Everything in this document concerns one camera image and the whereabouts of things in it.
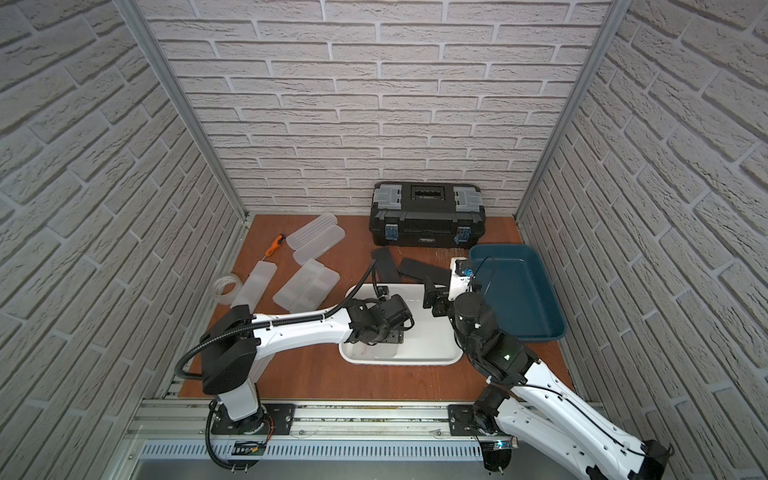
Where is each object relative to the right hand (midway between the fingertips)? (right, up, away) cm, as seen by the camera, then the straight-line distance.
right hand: (445, 277), depth 71 cm
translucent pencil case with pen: (-21, -23, +12) cm, 33 cm away
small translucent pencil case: (-59, -6, +26) cm, 65 cm away
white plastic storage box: (-2, -21, +16) cm, 26 cm away
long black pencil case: (-16, +1, +31) cm, 35 cm away
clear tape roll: (-67, -10, +23) cm, 71 cm away
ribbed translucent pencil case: (-45, +13, +42) cm, 63 cm away
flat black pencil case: (+3, -3, +35) cm, 35 cm away
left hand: (-11, -17, +11) cm, 23 cm away
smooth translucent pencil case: (-41, +8, +39) cm, 57 cm away
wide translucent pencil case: (-41, -6, +26) cm, 49 cm away
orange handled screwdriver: (-57, +7, +36) cm, 67 cm away
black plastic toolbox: (+3, +18, +27) cm, 33 cm away
